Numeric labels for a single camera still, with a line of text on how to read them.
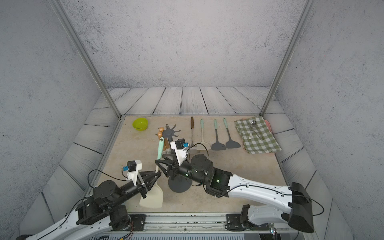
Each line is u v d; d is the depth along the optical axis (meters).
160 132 0.59
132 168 0.54
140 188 0.54
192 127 1.12
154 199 0.64
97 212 0.51
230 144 1.02
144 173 0.59
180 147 0.52
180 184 0.85
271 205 0.43
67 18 0.74
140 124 1.14
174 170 0.52
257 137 1.07
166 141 0.58
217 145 1.03
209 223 0.74
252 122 1.15
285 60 0.89
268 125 1.12
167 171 0.54
